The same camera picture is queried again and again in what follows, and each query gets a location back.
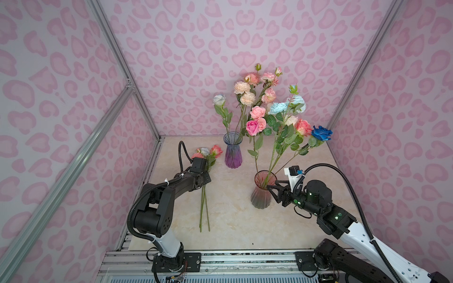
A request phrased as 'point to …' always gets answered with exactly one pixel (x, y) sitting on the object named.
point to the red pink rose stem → (216, 151)
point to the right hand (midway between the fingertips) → (271, 185)
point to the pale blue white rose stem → (220, 109)
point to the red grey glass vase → (261, 197)
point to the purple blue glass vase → (233, 154)
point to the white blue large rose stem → (204, 151)
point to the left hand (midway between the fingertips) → (206, 175)
